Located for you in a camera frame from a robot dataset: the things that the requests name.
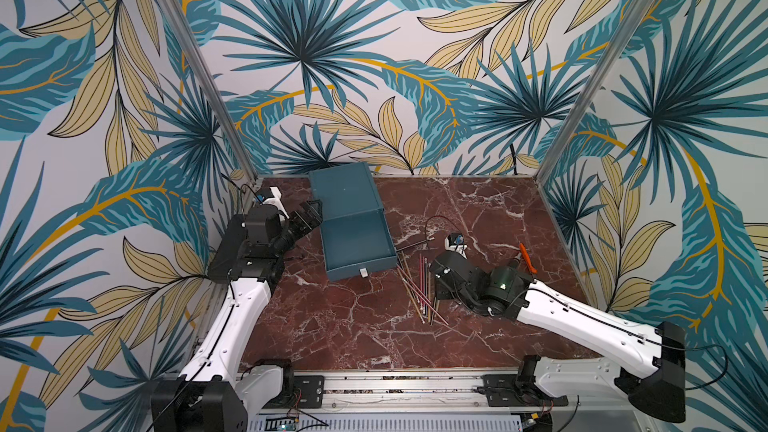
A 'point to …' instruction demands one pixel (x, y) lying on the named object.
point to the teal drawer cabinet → (345, 189)
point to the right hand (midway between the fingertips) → (440, 277)
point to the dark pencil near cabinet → (414, 244)
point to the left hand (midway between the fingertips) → (312, 211)
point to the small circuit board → (280, 424)
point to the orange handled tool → (527, 259)
